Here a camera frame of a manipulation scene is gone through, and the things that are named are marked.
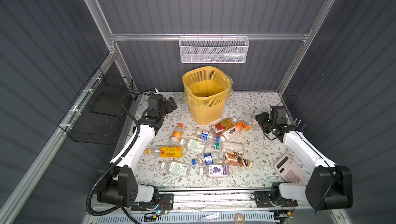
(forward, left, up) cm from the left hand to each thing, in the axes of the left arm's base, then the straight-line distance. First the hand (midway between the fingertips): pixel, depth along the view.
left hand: (166, 101), depth 83 cm
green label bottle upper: (-16, -14, -20) cm, 30 cm away
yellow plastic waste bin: (-4, -22, -10) cm, 24 cm away
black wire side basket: (-10, +32, +3) cm, 34 cm away
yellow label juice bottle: (-20, +2, -19) cm, 28 cm away
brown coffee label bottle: (-26, -37, -19) cm, 49 cm away
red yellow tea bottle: (-6, -31, -18) cm, 36 cm away
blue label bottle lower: (-26, -22, -19) cm, 39 cm away
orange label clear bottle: (-11, -4, -20) cm, 23 cm away
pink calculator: (-33, -64, -22) cm, 75 cm away
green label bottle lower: (-29, -5, -21) cm, 36 cm away
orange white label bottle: (-6, -44, -19) cm, 48 cm away
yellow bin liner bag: (+21, -24, -9) cm, 34 cm away
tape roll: (-52, -32, -24) cm, 65 cm away
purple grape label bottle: (-32, -25, -20) cm, 45 cm away
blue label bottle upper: (-11, -21, -19) cm, 31 cm away
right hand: (-8, -52, -8) cm, 53 cm away
